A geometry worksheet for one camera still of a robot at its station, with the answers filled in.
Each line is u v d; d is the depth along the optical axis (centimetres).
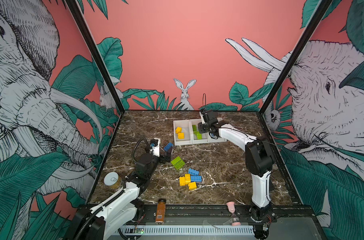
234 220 72
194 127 100
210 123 76
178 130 106
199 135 104
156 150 71
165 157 74
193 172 87
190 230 70
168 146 98
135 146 103
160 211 71
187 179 84
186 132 105
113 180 80
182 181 84
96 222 42
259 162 53
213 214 76
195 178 84
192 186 82
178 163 90
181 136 105
